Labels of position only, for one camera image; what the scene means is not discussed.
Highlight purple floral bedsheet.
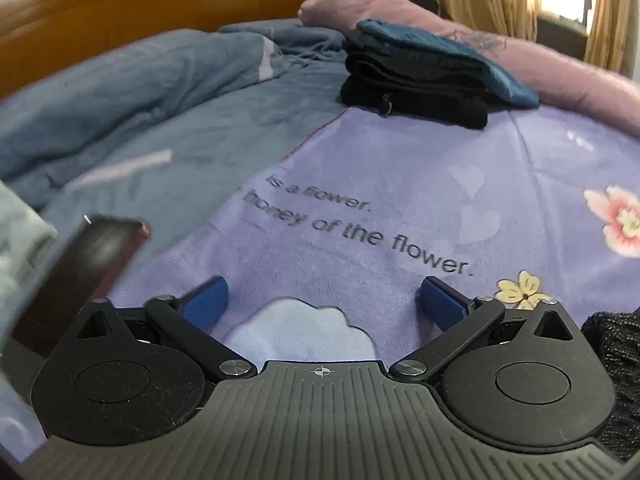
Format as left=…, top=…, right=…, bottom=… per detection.
left=97, top=95, right=640, bottom=461

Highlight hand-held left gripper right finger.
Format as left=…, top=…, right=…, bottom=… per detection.
left=389, top=276, right=581, bottom=384

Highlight pink printed blanket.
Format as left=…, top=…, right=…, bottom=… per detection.
left=298, top=0, right=640, bottom=134

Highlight black folded garment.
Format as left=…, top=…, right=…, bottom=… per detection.
left=340, top=42, right=489, bottom=131

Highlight dark cloth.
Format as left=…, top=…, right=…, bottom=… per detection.
left=399, top=0, right=442, bottom=15

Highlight blue quilt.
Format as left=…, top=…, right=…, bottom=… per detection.
left=0, top=20, right=353, bottom=281

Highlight pale green cloth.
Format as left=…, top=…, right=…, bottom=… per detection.
left=0, top=180, right=59, bottom=343

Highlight teal folded garment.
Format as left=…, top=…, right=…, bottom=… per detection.
left=356, top=19, right=540, bottom=109

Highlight dark grey knit pants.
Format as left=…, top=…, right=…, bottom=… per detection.
left=581, top=310, right=640, bottom=462

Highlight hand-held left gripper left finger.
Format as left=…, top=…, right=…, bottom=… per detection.
left=75, top=276, right=259, bottom=381

